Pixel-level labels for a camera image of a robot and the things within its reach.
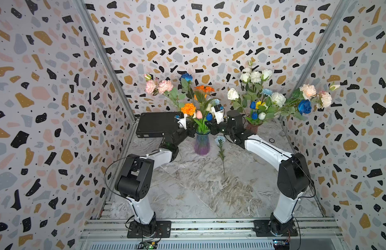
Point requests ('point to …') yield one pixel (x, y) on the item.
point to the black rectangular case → (156, 124)
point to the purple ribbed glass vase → (202, 145)
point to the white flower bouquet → (258, 104)
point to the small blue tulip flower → (209, 117)
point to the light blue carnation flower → (220, 139)
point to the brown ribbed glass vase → (252, 125)
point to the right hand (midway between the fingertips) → (206, 122)
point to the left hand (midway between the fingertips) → (199, 120)
